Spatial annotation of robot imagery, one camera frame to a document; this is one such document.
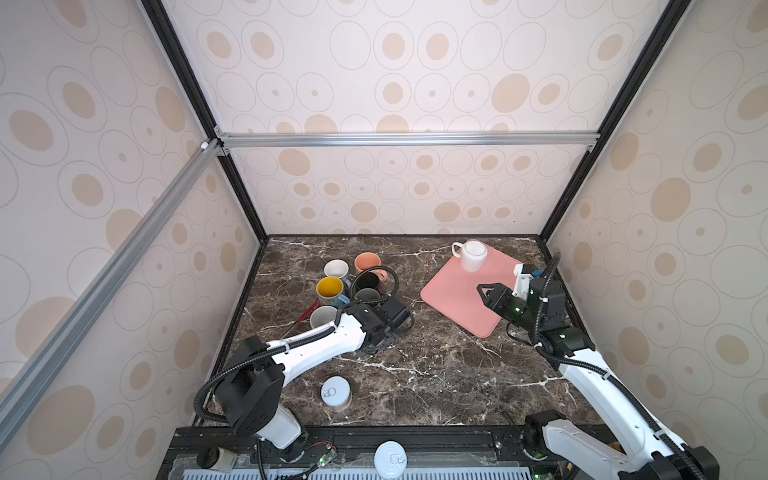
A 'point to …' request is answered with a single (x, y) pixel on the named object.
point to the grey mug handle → (366, 294)
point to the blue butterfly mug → (329, 291)
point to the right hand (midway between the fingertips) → (483, 288)
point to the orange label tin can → (336, 393)
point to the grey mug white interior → (336, 267)
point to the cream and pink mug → (365, 260)
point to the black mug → (367, 280)
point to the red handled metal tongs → (305, 317)
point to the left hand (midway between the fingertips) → (387, 337)
